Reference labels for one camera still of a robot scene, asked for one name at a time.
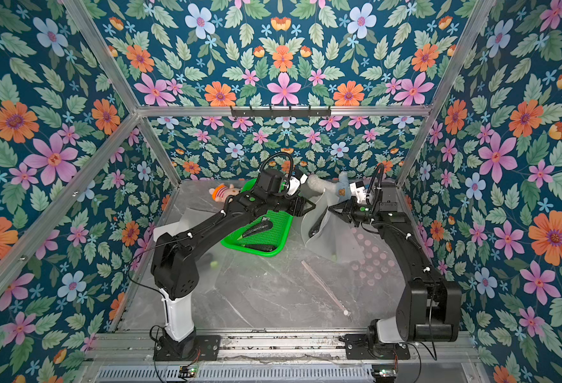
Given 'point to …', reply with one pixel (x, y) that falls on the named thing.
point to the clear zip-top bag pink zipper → (346, 311)
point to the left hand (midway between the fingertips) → (311, 200)
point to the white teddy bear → (340, 187)
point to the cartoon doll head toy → (222, 191)
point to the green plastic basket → (265, 234)
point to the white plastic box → (172, 229)
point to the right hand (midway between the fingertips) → (336, 205)
